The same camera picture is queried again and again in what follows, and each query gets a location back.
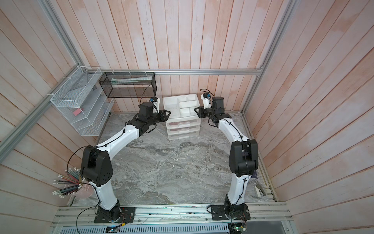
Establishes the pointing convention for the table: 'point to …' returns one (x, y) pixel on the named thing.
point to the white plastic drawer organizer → (184, 122)
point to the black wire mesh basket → (129, 84)
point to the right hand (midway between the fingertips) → (195, 108)
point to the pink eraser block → (77, 111)
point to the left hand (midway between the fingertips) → (169, 114)
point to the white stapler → (259, 191)
